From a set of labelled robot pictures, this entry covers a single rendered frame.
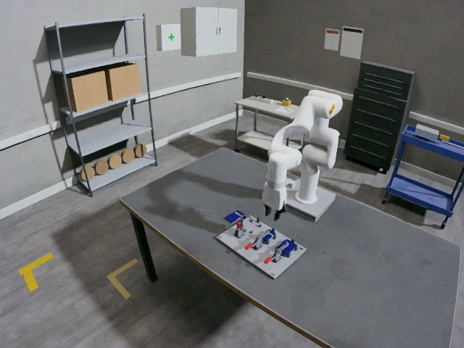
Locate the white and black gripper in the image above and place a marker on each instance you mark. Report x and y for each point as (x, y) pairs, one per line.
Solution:
(276, 199)

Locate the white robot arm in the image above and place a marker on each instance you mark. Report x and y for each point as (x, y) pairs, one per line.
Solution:
(312, 116)

